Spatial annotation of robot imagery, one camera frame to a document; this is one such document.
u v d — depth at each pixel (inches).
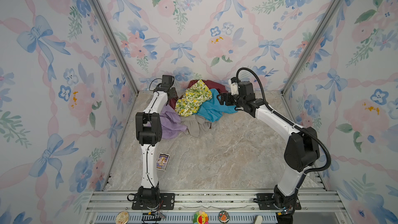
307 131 19.0
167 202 29.1
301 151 18.9
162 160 33.7
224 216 27.6
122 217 27.6
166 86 33.0
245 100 27.3
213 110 40.7
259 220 26.6
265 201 29.1
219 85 45.6
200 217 27.1
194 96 39.7
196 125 38.4
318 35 34.0
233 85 31.1
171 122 38.5
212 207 28.8
